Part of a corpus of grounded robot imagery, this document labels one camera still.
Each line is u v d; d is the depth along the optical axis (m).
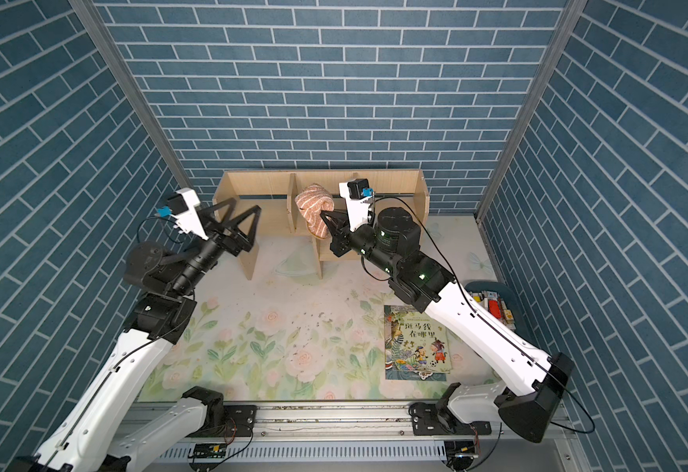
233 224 0.51
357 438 0.72
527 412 0.37
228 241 0.52
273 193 0.87
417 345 0.87
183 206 0.49
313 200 0.56
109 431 0.40
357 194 0.49
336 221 0.54
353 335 0.89
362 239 0.53
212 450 0.72
